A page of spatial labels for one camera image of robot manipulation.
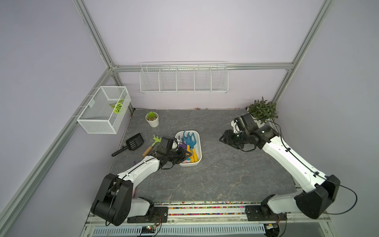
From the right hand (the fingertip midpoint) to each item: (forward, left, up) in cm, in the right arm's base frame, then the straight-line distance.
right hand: (222, 140), depth 76 cm
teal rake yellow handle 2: (+12, +19, -19) cm, 30 cm away
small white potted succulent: (+28, +45, -15) cm, 55 cm away
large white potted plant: (+23, -29, -2) cm, 37 cm away
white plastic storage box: (+15, +25, -18) cm, 35 cm away
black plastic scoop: (+12, +58, -23) cm, 64 cm away
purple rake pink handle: (+9, +22, -22) cm, 33 cm away
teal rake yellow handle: (+12, +16, -20) cm, 28 cm away
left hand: (-3, +17, -12) cm, 21 cm away
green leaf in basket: (+18, +57, +8) cm, 60 cm away
